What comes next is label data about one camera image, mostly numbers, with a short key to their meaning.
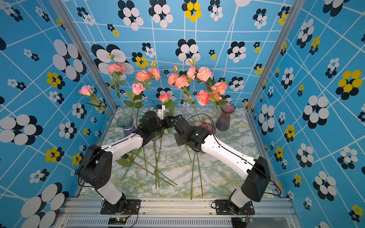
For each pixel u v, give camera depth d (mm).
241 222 687
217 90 712
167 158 915
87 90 704
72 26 753
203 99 669
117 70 784
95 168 460
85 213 740
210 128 1081
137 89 691
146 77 711
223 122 976
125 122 884
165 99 894
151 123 681
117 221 722
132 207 731
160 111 788
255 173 408
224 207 734
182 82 700
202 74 729
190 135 538
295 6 681
